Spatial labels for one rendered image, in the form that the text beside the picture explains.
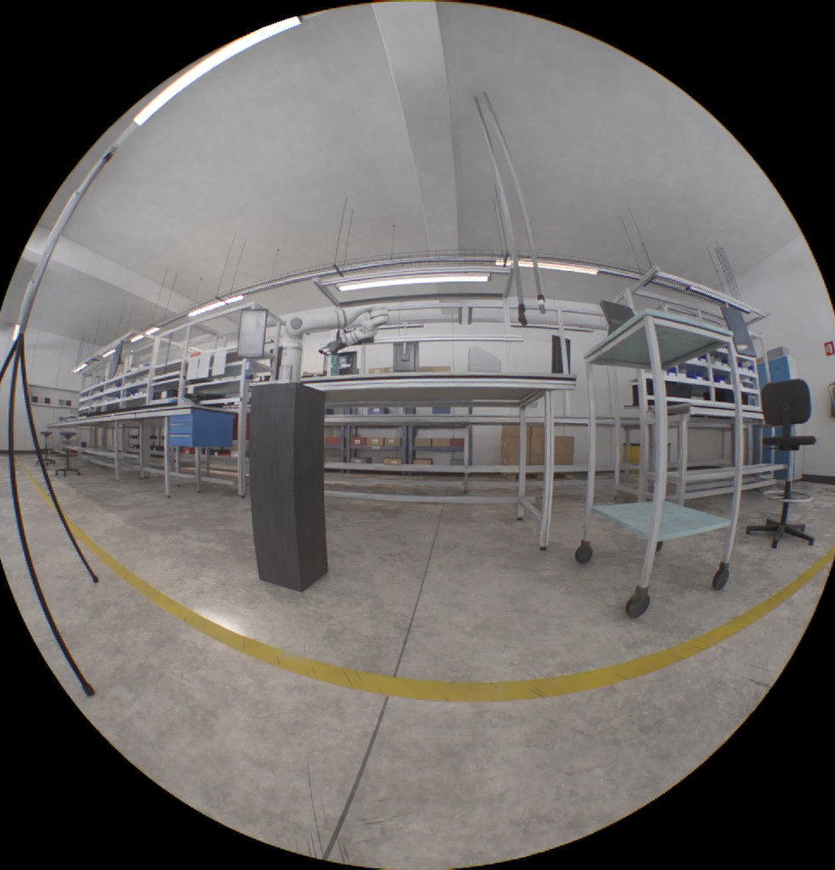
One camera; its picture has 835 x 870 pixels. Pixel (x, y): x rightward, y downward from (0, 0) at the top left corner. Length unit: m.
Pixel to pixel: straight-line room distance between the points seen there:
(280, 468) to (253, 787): 1.03
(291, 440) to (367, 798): 1.10
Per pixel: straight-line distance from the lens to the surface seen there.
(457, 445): 5.35
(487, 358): 1.59
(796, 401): 2.33
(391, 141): 3.71
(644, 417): 3.00
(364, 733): 0.75
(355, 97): 3.47
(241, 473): 3.32
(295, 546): 1.21
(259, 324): 3.14
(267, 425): 1.21
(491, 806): 0.67
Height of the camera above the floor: 0.63
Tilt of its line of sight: 1 degrees up
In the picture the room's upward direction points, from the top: 1 degrees clockwise
